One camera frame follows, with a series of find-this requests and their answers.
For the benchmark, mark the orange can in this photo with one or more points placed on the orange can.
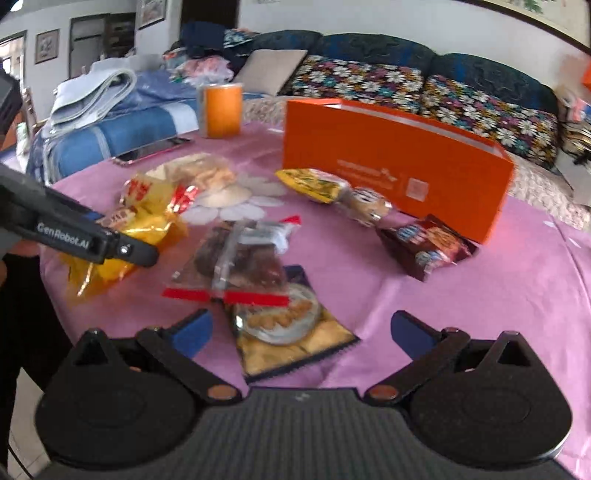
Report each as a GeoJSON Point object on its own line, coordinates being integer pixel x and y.
{"type": "Point", "coordinates": [221, 110]}

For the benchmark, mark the dark brown cookie packet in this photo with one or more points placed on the dark brown cookie packet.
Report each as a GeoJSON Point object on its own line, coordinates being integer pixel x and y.
{"type": "Point", "coordinates": [427, 247]}

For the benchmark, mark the blue patterned sofa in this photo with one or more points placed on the blue patterned sofa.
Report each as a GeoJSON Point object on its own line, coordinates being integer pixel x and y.
{"type": "Point", "coordinates": [485, 74]}

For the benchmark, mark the yellow translucent snack bag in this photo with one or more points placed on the yellow translucent snack bag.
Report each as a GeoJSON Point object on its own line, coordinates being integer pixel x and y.
{"type": "Point", "coordinates": [147, 212]}

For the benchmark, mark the dark biscuit packet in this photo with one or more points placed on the dark biscuit packet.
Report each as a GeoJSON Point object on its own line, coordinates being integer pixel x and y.
{"type": "Point", "coordinates": [286, 332]}

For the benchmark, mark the pink white plastic bag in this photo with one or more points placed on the pink white plastic bag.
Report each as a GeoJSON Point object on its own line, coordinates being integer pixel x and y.
{"type": "Point", "coordinates": [203, 67]}

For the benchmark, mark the yellow printed snack packet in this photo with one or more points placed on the yellow printed snack packet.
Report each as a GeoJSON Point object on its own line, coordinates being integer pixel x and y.
{"type": "Point", "coordinates": [318, 184]}

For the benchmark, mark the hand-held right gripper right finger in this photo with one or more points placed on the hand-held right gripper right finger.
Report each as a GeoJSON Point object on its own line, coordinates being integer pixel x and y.
{"type": "Point", "coordinates": [408, 332]}

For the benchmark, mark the beige pillow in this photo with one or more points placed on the beige pillow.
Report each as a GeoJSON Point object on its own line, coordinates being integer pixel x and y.
{"type": "Point", "coordinates": [270, 71]}

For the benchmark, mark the pink floral tablecloth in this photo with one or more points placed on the pink floral tablecloth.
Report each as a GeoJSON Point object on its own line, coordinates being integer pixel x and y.
{"type": "Point", "coordinates": [461, 314]}

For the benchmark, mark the orange cardboard box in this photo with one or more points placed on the orange cardboard box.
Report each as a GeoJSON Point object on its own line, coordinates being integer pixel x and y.
{"type": "Point", "coordinates": [369, 170]}

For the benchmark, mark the large floral cushion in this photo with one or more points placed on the large floral cushion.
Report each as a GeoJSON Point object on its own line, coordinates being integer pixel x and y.
{"type": "Point", "coordinates": [489, 120]}

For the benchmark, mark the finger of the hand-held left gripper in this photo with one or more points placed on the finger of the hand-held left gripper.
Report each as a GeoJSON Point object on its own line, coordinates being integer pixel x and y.
{"type": "Point", "coordinates": [131, 251]}

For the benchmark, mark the person's black clothing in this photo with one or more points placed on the person's black clothing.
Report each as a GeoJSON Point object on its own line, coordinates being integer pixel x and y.
{"type": "Point", "coordinates": [27, 332]}

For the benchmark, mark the smartphone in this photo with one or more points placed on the smartphone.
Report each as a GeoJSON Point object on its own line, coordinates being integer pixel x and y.
{"type": "Point", "coordinates": [152, 150]}

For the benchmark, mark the dark picture frame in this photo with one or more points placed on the dark picture frame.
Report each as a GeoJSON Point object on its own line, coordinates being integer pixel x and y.
{"type": "Point", "coordinates": [535, 21]}

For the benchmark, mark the small framed picture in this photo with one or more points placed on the small framed picture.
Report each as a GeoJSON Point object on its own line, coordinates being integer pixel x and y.
{"type": "Point", "coordinates": [151, 13]}
{"type": "Point", "coordinates": [47, 46]}

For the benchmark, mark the blue striped quilt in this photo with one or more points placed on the blue striped quilt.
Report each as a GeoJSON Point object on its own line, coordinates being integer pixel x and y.
{"type": "Point", "coordinates": [115, 138]}

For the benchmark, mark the folded white newspaper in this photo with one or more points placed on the folded white newspaper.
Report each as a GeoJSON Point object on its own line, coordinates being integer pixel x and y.
{"type": "Point", "coordinates": [92, 97]}

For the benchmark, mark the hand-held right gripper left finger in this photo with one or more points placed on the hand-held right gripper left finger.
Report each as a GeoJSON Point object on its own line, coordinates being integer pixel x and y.
{"type": "Point", "coordinates": [191, 330]}

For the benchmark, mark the dark blue clothes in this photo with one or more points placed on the dark blue clothes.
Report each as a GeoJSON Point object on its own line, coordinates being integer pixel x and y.
{"type": "Point", "coordinates": [207, 39]}

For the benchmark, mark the clear bag with red strip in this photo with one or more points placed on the clear bag with red strip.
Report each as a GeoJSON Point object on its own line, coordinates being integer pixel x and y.
{"type": "Point", "coordinates": [240, 263]}

